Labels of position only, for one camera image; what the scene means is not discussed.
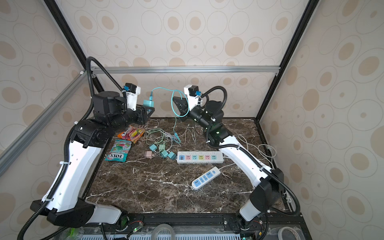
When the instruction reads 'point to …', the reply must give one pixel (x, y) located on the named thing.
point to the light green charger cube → (162, 146)
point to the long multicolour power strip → (200, 157)
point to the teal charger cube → (172, 155)
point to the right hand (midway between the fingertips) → (174, 99)
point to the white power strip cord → (226, 165)
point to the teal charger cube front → (164, 154)
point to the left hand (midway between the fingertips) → (153, 106)
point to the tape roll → (280, 231)
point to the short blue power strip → (213, 172)
